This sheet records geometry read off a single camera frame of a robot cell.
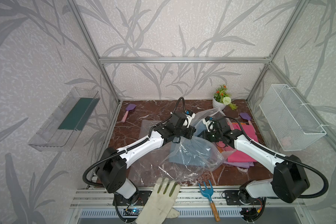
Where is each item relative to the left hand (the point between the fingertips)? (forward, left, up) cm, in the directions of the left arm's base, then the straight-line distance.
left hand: (196, 131), depth 78 cm
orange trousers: (-11, -12, 0) cm, 16 cm away
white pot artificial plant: (+31, -22, -4) cm, 38 cm away
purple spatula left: (+36, +50, -20) cm, 65 cm away
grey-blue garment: (-12, +1, 0) cm, 12 cm away
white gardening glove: (-34, +20, -19) cm, 43 cm away
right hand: (+1, -2, -7) cm, 7 cm away
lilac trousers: (-14, -28, -15) cm, 34 cm away
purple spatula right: (+25, -43, -18) cm, 53 cm away
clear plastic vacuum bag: (-11, +23, -20) cm, 33 cm away
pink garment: (-12, -20, -5) cm, 24 cm away
